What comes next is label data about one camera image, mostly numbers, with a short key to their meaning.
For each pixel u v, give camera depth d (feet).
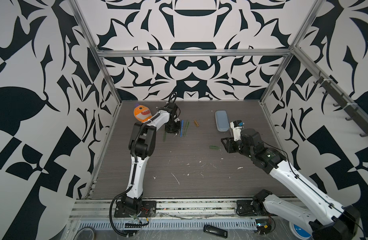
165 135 3.28
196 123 3.52
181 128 3.24
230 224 2.34
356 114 1.80
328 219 1.28
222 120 3.46
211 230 2.17
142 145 1.98
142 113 3.34
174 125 2.98
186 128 3.43
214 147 3.14
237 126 2.17
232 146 2.18
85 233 2.24
